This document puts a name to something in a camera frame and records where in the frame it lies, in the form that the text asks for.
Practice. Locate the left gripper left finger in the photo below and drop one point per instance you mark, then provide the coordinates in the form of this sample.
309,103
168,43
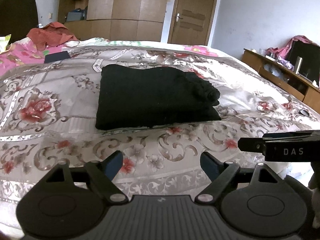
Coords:
101,175

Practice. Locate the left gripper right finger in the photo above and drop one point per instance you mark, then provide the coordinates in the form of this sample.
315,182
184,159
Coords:
223,177

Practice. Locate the black pants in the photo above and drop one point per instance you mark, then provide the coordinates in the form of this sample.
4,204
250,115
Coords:
161,96

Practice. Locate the wooden side cabinet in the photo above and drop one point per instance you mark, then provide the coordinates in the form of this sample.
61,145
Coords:
284,78

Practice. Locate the floral bed quilt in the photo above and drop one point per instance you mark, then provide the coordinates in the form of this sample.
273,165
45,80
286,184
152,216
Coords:
48,116

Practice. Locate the black television screen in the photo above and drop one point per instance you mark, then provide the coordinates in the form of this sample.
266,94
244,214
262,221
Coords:
309,53

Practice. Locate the metal cup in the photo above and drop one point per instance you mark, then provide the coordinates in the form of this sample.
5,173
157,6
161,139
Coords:
298,65

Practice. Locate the red cloth on cabinet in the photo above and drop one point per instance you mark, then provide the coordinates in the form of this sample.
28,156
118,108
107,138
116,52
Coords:
283,51

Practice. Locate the dark blue flat case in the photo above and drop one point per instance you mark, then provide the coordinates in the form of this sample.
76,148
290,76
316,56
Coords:
56,57

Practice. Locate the pink floral bedsheet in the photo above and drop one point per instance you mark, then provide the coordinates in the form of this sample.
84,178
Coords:
25,52

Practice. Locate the red crumpled garment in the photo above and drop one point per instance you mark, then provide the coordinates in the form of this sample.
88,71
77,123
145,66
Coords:
52,35

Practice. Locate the brown wooden door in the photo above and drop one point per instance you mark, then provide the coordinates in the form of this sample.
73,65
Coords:
191,22

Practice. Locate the grey bag on shelf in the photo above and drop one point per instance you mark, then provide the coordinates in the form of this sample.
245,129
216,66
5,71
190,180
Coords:
76,15

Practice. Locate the brown wooden wardrobe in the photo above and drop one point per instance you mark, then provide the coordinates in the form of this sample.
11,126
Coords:
120,20

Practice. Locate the green patterned pillow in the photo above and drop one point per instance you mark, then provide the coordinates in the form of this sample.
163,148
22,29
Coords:
4,42

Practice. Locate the dark wooden headboard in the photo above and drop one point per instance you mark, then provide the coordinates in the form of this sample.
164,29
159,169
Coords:
18,17

